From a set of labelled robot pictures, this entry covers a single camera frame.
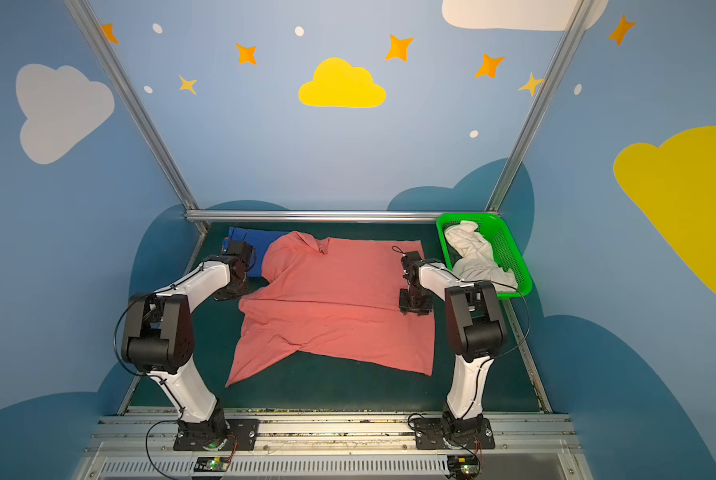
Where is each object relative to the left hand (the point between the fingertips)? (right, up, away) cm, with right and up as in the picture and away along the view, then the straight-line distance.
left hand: (235, 291), depth 95 cm
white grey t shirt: (+83, +9, +12) cm, 84 cm away
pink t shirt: (+34, -4, +4) cm, 35 cm away
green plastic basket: (+94, +13, +12) cm, 96 cm away
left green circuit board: (+5, -39, -24) cm, 46 cm away
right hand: (+59, -6, +3) cm, 59 cm away
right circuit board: (+66, -40, -23) cm, 80 cm away
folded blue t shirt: (+2, +18, +16) cm, 24 cm away
